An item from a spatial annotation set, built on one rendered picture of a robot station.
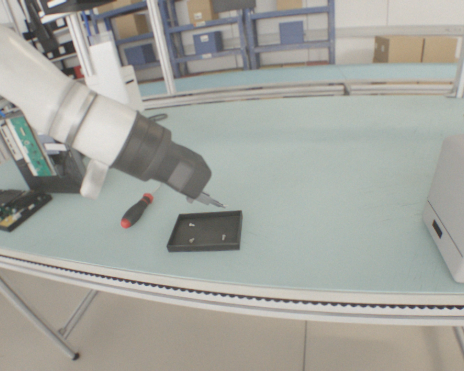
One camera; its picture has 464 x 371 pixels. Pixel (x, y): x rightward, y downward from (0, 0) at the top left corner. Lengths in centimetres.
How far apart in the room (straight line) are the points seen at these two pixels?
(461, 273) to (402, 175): 26
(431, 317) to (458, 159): 21
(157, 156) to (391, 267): 32
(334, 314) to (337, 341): 104
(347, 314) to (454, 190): 21
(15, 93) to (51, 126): 5
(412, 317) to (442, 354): 113
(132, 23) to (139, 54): 47
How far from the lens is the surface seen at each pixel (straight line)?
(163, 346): 153
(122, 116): 32
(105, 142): 32
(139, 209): 51
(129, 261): 44
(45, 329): 152
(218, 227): 44
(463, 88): 125
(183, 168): 34
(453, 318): 46
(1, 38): 34
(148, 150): 32
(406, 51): 370
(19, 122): 76
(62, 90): 32
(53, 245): 58
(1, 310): 236
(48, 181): 86
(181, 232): 45
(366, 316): 42
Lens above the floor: 128
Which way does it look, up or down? 32 degrees down
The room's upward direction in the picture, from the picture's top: 9 degrees counter-clockwise
